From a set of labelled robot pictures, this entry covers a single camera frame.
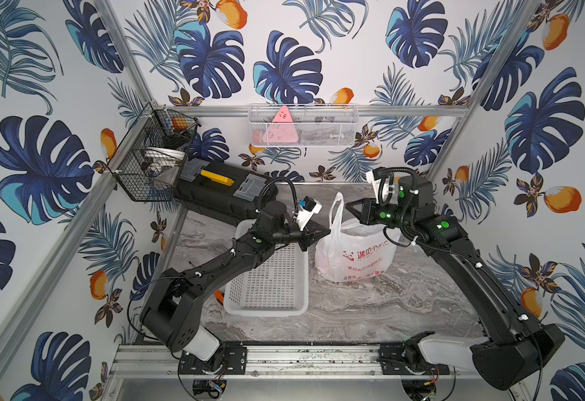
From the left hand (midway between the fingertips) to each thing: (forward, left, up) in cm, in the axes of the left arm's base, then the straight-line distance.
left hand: (329, 227), depth 74 cm
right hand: (+4, -5, +7) cm, 9 cm away
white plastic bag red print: (-3, -8, -7) cm, 11 cm away
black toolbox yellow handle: (+18, +35, -8) cm, 40 cm away
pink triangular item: (+36, +17, +9) cm, 41 cm away
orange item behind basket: (-14, +34, -24) cm, 44 cm away
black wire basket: (+21, +63, +2) cm, 66 cm away
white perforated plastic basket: (-9, +15, -25) cm, 31 cm away
